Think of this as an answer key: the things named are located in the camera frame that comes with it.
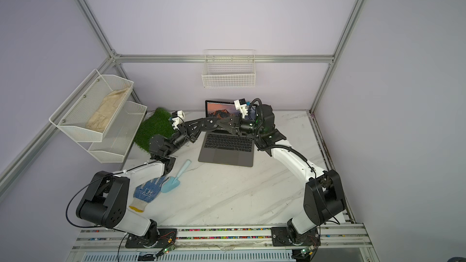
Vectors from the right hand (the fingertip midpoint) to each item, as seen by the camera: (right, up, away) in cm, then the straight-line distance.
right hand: (219, 125), depth 71 cm
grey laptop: (-2, -12, +31) cm, 33 cm away
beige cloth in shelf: (-51, +3, +6) cm, 52 cm away
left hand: (-6, +1, +2) cm, 6 cm away
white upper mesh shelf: (-58, +8, +9) cm, 60 cm away
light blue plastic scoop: (-25, -29, +19) cm, 42 cm away
